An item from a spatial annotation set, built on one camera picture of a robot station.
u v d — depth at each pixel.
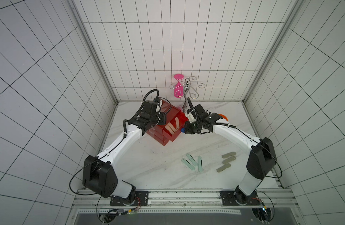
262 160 0.45
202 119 0.64
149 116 0.61
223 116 1.04
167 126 0.84
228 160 0.88
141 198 0.73
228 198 0.72
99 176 0.41
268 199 0.70
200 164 0.85
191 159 0.87
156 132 0.84
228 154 0.89
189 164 0.85
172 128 0.83
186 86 0.90
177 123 0.85
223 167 0.85
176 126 0.84
